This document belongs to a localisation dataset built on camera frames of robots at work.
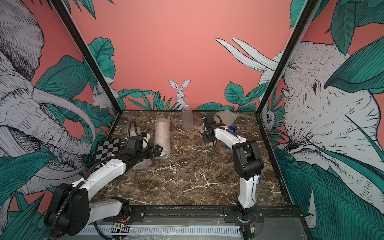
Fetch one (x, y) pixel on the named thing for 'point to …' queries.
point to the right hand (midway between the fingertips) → (206, 135)
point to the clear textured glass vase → (187, 122)
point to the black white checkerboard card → (106, 149)
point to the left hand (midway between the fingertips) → (157, 147)
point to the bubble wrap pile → (162, 136)
